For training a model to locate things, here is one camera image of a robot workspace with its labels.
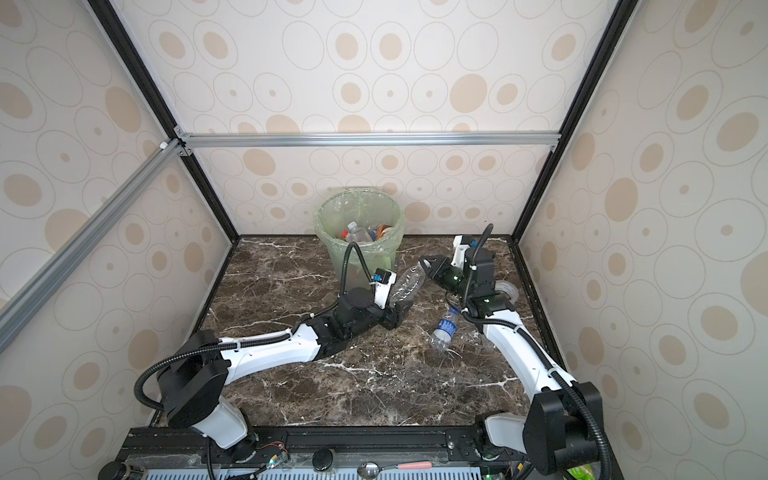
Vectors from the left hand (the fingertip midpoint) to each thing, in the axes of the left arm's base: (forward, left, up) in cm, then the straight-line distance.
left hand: (413, 297), depth 77 cm
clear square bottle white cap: (+30, +17, -8) cm, 35 cm away
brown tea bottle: (+26, +9, -2) cm, 28 cm away
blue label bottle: (+29, +12, -7) cm, 32 cm away
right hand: (+9, -3, +4) cm, 10 cm away
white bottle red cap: (+30, +22, -8) cm, 38 cm away
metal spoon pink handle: (-36, +11, -23) cm, 43 cm away
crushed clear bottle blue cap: (+4, +1, 0) cm, 4 cm away
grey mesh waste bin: (+35, +13, -5) cm, 38 cm away
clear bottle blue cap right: (0, -11, -22) cm, 24 cm away
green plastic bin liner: (+34, +12, -4) cm, 36 cm away
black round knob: (-34, +20, -10) cm, 41 cm away
